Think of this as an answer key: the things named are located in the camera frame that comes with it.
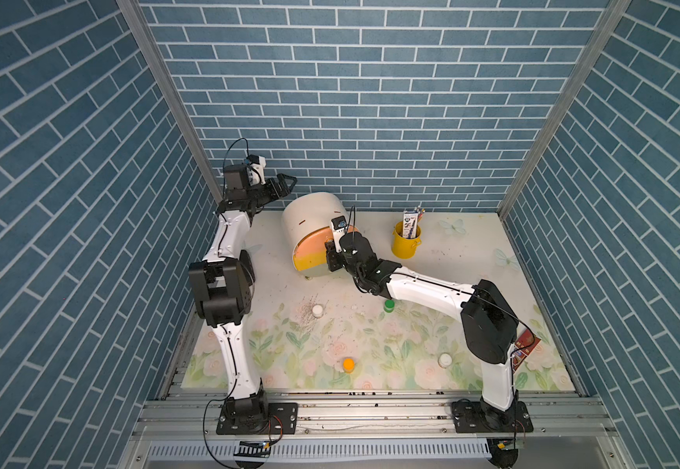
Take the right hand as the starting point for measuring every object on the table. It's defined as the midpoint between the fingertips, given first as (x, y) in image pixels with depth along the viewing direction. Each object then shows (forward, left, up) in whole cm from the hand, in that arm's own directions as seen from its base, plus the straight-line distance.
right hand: (331, 243), depth 86 cm
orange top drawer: (-1, +4, +3) cm, 5 cm away
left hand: (+18, +14, +8) cm, 24 cm away
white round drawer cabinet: (+5, +8, +3) cm, 10 cm away
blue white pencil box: (+15, -25, -6) cm, 30 cm away
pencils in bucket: (+19, -28, -3) cm, 34 cm away
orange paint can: (-29, -8, -19) cm, 35 cm away
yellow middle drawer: (-2, +7, -7) cm, 10 cm away
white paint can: (-13, +4, -18) cm, 23 cm away
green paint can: (-10, -19, -18) cm, 28 cm away
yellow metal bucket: (+13, -23, -15) cm, 30 cm away
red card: (-18, -60, -20) cm, 65 cm away
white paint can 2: (-26, -34, -18) cm, 46 cm away
